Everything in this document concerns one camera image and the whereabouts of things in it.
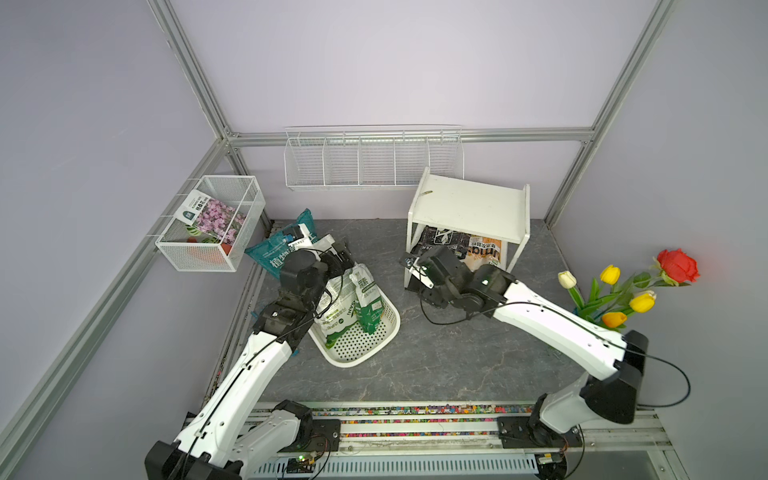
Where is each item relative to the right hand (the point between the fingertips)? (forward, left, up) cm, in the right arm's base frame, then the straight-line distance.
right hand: (435, 271), depth 76 cm
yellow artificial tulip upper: (-5, -40, +5) cm, 41 cm away
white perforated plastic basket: (-10, +22, -24) cm, 34 cm away
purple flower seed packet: (+10, +56, +10) cm, 58 cm away
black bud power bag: (+17, 0, -5) cm, 18 cm away
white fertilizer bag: (-2, +28, -16) cm, 32 cm away
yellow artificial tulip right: (-13, -43, +6) cm, 46 cm away
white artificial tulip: (-6, -30, +4) cm, 31 cm away
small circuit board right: (-39, -27, -27) cm, 55 cm away
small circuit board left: (-39, +34, -25) cm, 57 cm away
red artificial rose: (-8, -49, +12) cm, 51 cm away
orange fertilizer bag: (+9, -15, -4) cm, 18 cm away
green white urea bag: (-2, +18, -14) cm, 23 cm away
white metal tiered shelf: (+13, -13, +9) cm, 20 cm away
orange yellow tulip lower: (-17, -34, +7) cm, 39 cm away
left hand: (+3, +25, +7) cm, 26 cm away
